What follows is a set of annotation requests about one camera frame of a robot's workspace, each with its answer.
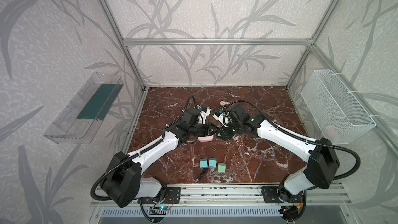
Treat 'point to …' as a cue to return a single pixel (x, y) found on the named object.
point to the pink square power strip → (206, 138)
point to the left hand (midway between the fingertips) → (219, 126)
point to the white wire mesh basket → (340, 115)
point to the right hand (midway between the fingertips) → (219, 127)
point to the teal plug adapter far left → (203, 163)
